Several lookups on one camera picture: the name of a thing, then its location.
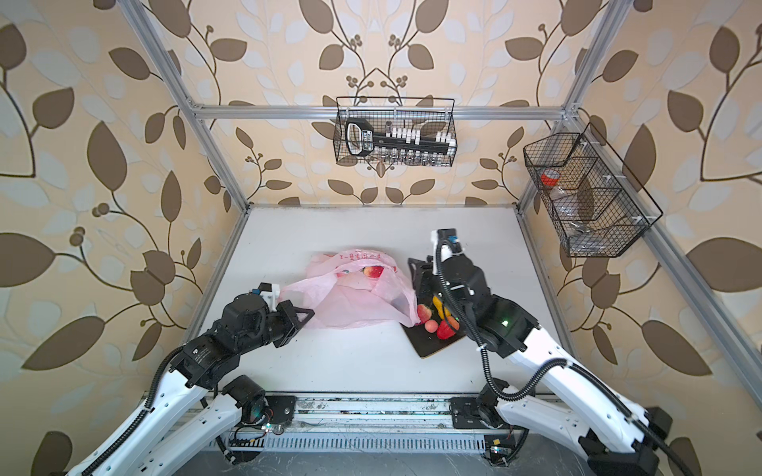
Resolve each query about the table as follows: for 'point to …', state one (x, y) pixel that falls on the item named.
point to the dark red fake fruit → (444, 331)
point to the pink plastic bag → (353, 289)
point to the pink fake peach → (431, 326)
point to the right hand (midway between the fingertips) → (417, 264)
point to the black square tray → (425, 342)
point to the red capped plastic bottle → (550, 178)
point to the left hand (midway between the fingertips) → (318, 311)
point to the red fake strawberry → (424, 313)
